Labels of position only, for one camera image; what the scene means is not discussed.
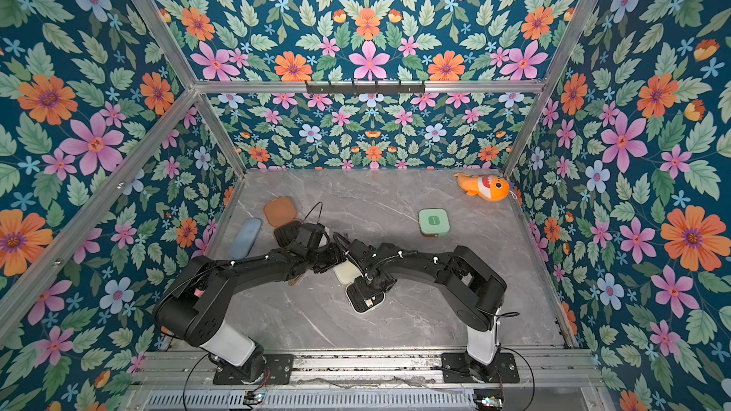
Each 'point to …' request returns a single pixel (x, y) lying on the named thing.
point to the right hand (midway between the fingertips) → (372, 285)
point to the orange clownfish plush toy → (489, 187)
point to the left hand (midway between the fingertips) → (350, 254)
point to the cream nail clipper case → (347, 272)
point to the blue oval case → (246, 238)
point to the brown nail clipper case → (280, 210)
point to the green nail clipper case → (434, 222)
